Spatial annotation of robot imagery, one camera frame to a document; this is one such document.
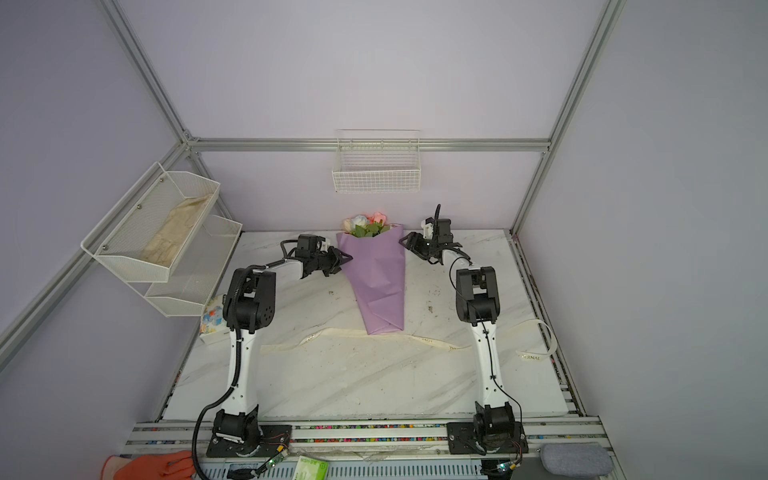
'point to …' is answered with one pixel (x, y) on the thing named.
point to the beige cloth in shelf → (165, 247)
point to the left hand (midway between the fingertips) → (351, 259)
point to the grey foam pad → (576, 459)
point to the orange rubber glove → (166, 465)
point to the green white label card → (310, 469)
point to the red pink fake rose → (377, 217)
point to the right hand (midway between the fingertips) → (402, 243)
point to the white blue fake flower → (360, 220)
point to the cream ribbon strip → (324, 333)
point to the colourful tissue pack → (213, 327)
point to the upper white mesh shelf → (152, 228)
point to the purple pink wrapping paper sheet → (376, 264)
